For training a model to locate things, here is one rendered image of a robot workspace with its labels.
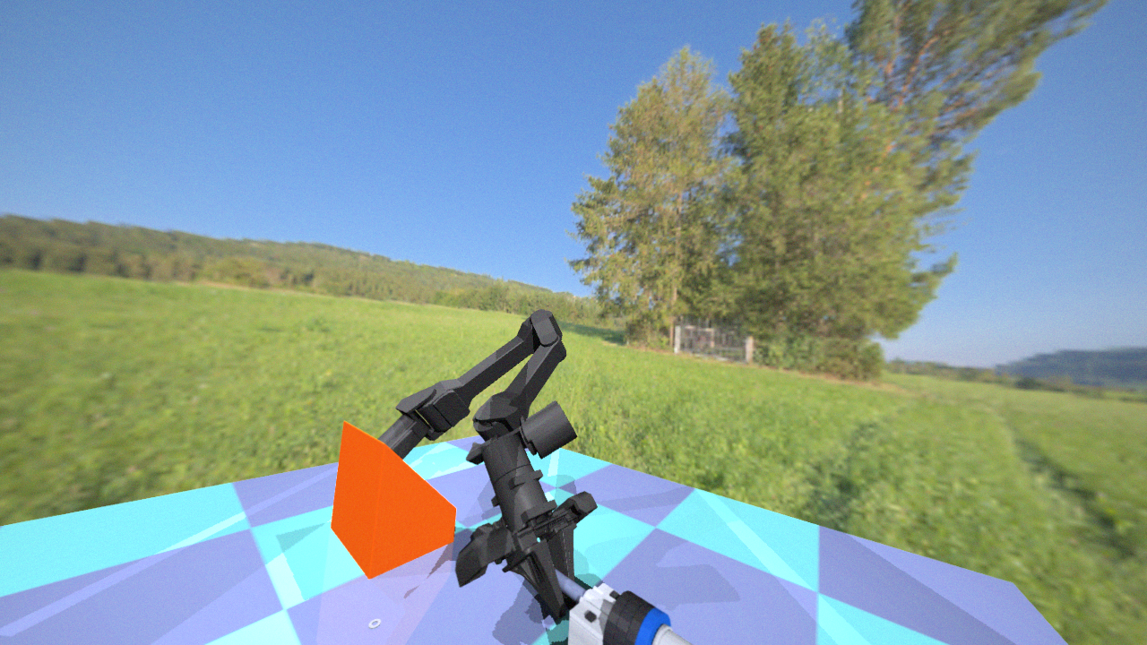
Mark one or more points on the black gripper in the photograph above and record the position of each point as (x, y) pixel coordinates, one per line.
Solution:
(528, 515)

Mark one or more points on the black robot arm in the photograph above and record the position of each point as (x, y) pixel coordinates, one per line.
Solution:
(502, 421)

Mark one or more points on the blue ring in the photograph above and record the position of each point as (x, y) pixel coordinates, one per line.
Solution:
(650, 626)

